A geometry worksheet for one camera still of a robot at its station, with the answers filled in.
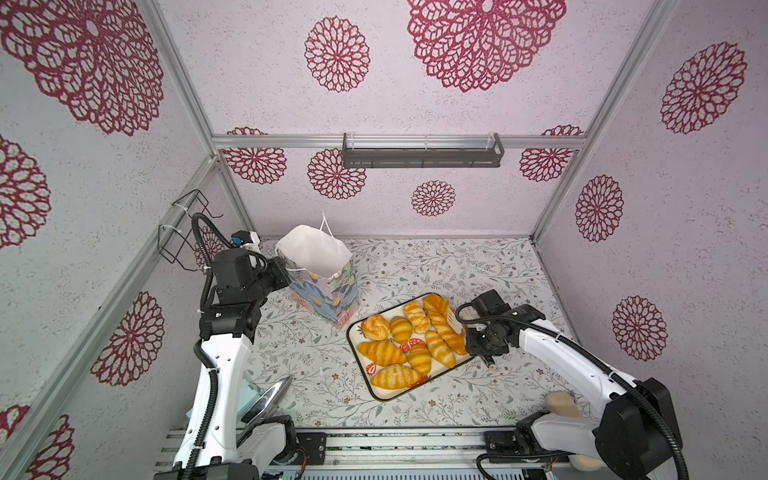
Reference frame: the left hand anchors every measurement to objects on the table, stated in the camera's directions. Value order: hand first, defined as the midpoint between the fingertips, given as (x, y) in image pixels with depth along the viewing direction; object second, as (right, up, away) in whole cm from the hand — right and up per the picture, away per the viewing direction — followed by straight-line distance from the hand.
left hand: (283, 267), depth 74 cm
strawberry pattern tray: (+31, -24, +17) cm, 43 cm away
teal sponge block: (-12, -35, +6) cm, 37 cm away
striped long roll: (+41, -24, +14) cm, 50 cm away
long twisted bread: (+42, -14, +23) cm, 50 cm away
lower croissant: (+28, -30, +7) cm, 42 cm away
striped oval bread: (+35, -27, +13) cm, 46 cm away
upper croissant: (+25, -25, +11) cm, 37 cm away
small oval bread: (+30, -19, +18) cm, 40 cm away
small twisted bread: (+35, -16, +20) cm, 44 cm away
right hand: (+49, -21, +9) cm, 55 cm away
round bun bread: (+23, -19, +17) cm, 34 cm away
